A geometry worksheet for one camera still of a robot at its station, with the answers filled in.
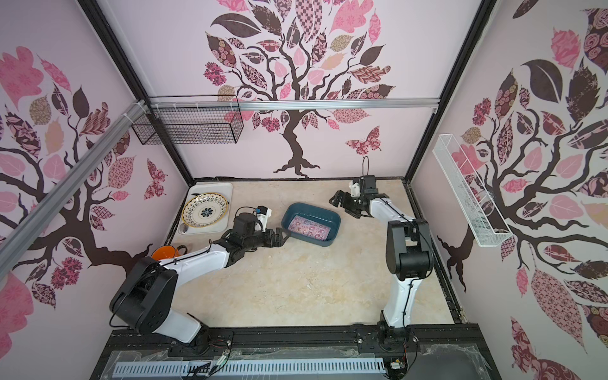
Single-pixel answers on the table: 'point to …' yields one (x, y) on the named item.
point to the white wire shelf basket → (469, 199)
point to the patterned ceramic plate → (205, 210)
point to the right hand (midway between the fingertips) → (336, 206)
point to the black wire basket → (191, 126)
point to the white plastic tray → (222, 226)
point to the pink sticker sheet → (309, 228)
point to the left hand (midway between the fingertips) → (281, 237)
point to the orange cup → (165, 252)
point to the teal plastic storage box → (327, 218)
